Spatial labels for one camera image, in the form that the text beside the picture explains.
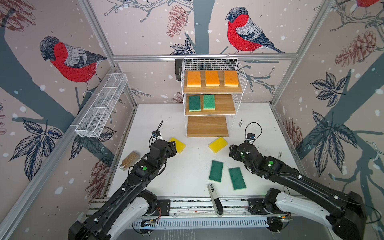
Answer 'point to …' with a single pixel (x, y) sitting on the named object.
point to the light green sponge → (209, 103)
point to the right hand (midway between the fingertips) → (232, 152)
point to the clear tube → (280, 155)
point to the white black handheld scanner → (217, 205)
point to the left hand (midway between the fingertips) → (172, 143)
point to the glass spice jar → (129, 161)
